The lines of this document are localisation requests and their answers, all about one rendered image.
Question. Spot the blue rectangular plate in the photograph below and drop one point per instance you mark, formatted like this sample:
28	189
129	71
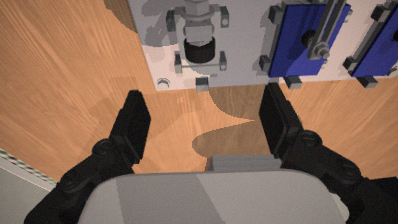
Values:
380	52

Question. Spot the blue flat plate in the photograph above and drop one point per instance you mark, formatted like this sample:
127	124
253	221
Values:
288	54

